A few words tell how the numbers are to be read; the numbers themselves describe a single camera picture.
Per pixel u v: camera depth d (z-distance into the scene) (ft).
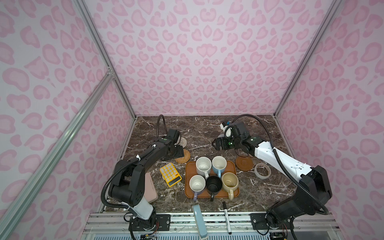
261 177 2.88
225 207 2.57
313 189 1.39
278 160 1.58
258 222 2.41
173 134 2.40
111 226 2.41
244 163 3.04
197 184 2.78
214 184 2.73
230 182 2.80
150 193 2.65
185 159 3.13
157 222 2.36
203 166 3.01
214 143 2.60
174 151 2.54
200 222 2.34
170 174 2.89
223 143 2.40
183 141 3.41
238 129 2.07
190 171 2.96
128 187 1.47
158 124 3.86
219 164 2.95
